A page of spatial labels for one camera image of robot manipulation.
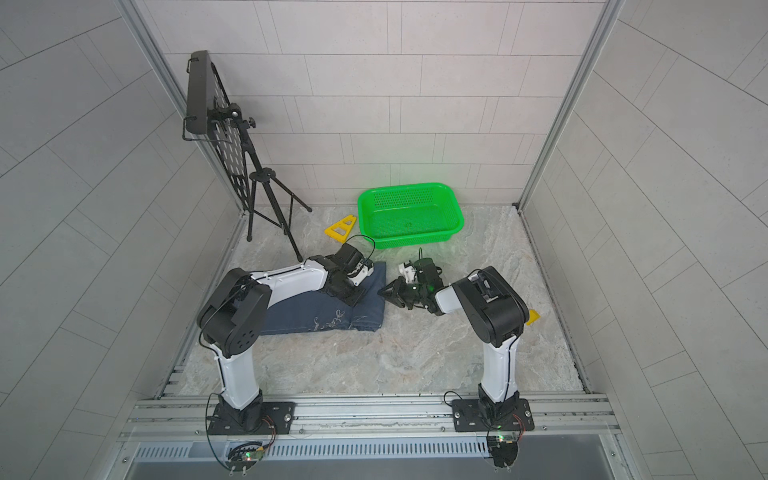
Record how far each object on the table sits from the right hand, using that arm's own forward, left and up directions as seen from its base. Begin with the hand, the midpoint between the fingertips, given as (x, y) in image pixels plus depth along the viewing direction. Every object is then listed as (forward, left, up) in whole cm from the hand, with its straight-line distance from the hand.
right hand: (382, 294), depth 91 cm
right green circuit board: (-40, -27, -2) cm, 48 cm away
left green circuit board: (-39, +31, 0) cm, 50 cm away
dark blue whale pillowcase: (-4, +19, -1) cm, 19 cm away
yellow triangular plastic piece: (+27, +15, 0) cm, 31 cm away
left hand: (+2, +6, -3) cm, 7 cm away
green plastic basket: (+32, -10, +1) cm, 34 cm away
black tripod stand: (+25, +33, +20) cm, 46 cm away
